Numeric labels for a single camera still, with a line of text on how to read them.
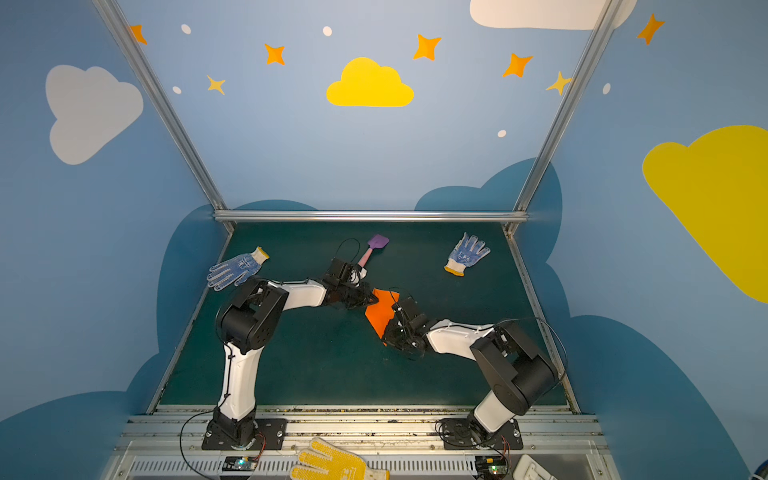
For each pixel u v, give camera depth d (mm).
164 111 856
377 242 1153
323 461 705
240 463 717
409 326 720
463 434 749
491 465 714
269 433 746
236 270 1077
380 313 991
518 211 1163
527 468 694
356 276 911
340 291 840
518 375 453
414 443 747
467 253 1134
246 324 558
